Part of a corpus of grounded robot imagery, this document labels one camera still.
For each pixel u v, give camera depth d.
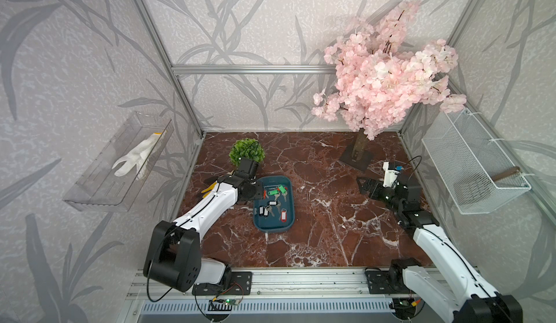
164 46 0.87
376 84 0.59
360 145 0.99
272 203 0.93
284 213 0.90
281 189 0.97
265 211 0.91
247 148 0.95
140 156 0.63
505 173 0.63
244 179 0.63
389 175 0.73
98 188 0.62
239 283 0.73
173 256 0.41
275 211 0.91
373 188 0.72
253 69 1.70
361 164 1.07
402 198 0.62
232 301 0.70
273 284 0.75
